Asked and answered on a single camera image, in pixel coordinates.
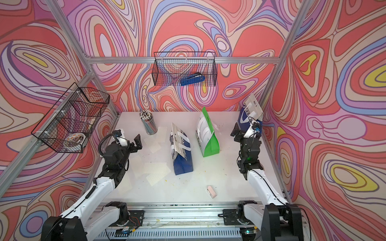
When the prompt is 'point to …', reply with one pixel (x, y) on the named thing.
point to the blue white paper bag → (181, 150)
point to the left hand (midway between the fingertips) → (133, 136)
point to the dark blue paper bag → (251, 111)
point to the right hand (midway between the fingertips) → (243, 128)
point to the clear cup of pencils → (147, 116)
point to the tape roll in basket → (73, 142)
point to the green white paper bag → (207, 135)
